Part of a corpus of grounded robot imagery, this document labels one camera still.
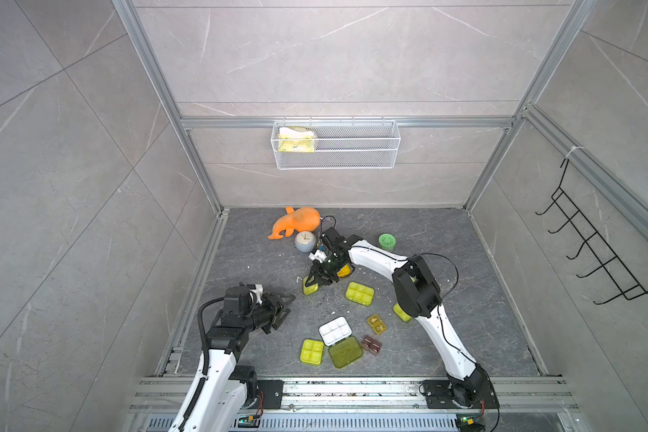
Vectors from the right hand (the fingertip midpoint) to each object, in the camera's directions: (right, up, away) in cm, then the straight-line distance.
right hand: (309, 285), depth 92 cm
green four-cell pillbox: (0, -1, -2) cm, 2 cm away
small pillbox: (+2, -18, -12) cm, 22 cm away
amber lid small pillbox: (+12, +5, -4) cm, 14 cm away
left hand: (-3, -1, -14) cm, 15 cm away
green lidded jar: (+29, +15, +10) cm, 34 cm away
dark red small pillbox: (+20, -16, -10) cm, 28 cm away
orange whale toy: (-5, +24, +14) cm, 28 cm away
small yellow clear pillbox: (+22, -11, -8) cm, 26 cm away
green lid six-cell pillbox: (+18, -3, 0) cm, 18 cm away
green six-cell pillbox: (+11, -17, -11) cm, 23 cm away
